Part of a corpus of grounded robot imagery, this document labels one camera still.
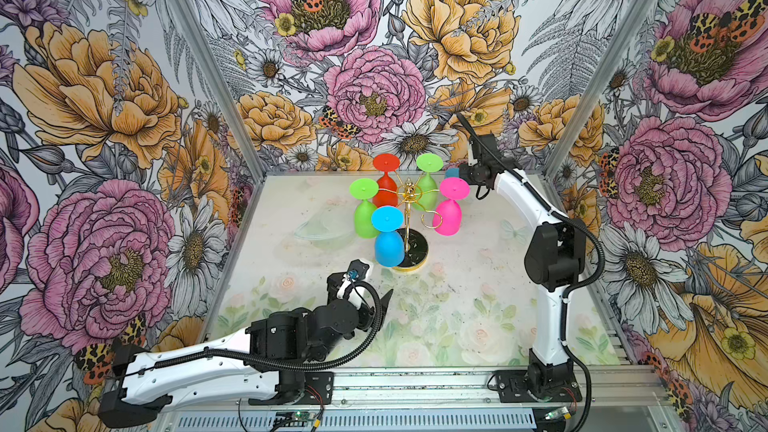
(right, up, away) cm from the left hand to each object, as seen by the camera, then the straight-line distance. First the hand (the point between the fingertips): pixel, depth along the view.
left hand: (369, 289), depth 69 cm
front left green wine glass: (-2, +23, +8) cm, 25 cm away
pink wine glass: (+20, +16, +13) cm, 29 cm away
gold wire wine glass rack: (+13, +6, +31) cm, 34 cm away
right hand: (+30, +27, +29) cm, 50 cm away
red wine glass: (+4, +31, +14) cm, 34 cm away
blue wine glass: (+4, +9, +8) cm, 13 cm away
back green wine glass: (+15, +22, +18) cm, 32 cm away
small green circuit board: (-17, -30, +2) cm, 34 cm away
